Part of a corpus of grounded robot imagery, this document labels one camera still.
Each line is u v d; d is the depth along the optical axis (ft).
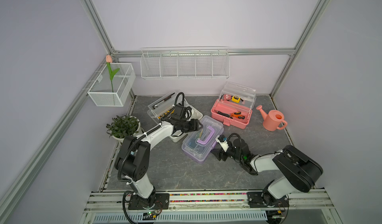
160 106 3.26
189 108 2.83
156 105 3.25
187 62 3.26
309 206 2.42
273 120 3.04
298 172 1.49
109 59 2.77
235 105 3.46
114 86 2.71
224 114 3.46
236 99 3.48
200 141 2.71
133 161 1.52
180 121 2.53
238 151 2.22
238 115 3.49
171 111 2.41
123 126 2.70
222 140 2.52
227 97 3.56
